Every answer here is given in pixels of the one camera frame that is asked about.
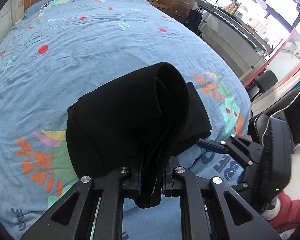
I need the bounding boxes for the black bag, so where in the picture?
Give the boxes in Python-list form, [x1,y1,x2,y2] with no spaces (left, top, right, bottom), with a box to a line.
[183,7,203,38]

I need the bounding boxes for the blue patterned bed cover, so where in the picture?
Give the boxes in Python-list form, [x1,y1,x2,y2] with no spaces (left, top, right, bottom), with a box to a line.
[0,0,251,239]

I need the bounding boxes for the dark green chair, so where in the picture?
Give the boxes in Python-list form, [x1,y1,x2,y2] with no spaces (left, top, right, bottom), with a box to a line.
[247,70,278,101]

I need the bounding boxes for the red sleeve forearm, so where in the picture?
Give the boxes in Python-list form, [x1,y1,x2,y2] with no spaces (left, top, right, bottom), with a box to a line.
[261,191,300,234]

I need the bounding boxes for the white wardrobe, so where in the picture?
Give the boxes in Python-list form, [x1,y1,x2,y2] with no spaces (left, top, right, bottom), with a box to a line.
[0,0,24,44]

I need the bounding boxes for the glass desk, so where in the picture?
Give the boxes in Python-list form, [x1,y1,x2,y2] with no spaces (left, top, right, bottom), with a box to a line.
[197,0,270,76]

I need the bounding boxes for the black pants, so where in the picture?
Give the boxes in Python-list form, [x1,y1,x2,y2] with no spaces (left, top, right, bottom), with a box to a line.
[66,62,212,208]

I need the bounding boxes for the black white office chair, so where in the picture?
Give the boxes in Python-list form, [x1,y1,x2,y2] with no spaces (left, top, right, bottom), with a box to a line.
[248,89,300,147]

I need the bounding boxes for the red framed mirror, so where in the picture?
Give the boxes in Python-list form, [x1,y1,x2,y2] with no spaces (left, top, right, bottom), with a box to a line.
[242,28,300,88]

